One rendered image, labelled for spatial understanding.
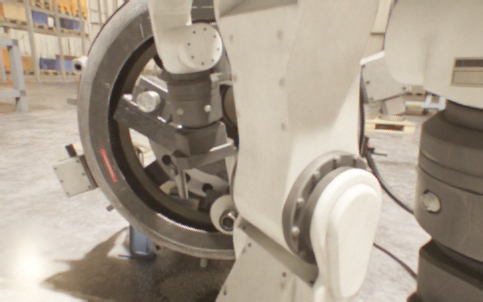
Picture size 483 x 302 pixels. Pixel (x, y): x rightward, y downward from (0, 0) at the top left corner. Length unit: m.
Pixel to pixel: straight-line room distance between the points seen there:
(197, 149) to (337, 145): 0.26
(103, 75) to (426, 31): 0.77
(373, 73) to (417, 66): 0.59
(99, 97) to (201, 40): 0.45
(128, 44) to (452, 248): 0.76
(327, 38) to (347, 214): 0.18
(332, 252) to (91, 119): 0.71
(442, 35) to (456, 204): 0.09
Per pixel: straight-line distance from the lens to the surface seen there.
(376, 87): 0.82
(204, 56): 0.50
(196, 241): 0.92
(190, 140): 0.55
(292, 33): 0.31
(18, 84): 5.07
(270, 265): 0.45
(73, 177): 1.04
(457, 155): 0.22
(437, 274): 0.26
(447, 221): 0.24
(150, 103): 0.73
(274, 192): 0.37
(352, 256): 0.40
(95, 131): 0.92
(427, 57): 0.22
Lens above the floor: 0.77
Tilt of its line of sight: 15 degrees down
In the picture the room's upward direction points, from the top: 3 degrees clockwise
